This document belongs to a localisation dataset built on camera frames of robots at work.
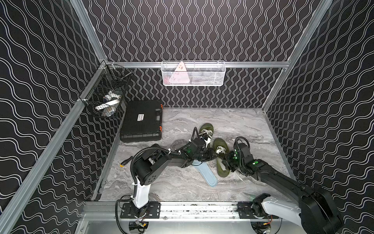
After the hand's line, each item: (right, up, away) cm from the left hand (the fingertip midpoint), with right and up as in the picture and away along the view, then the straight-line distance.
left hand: (220, 154), depth 84 cm
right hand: (-1, -2, +1) cm, 2 cm away
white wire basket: (-14, +63, +46) cm, 79 cm away
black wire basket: (-70, +48, +11) cm, 86 cm away
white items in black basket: (-59, +29, -9) cm, 66 cm away
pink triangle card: (-24, +47, +4) cm, 53 cm away
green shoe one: (-7, +13, +12) cm, 19 cm away
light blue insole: (-9, -10, +3) cm, 14 cm away
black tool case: (-51, +19, +19) cm, 58 cm away
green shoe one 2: (+1, +4, +5) cm, 6 cm away
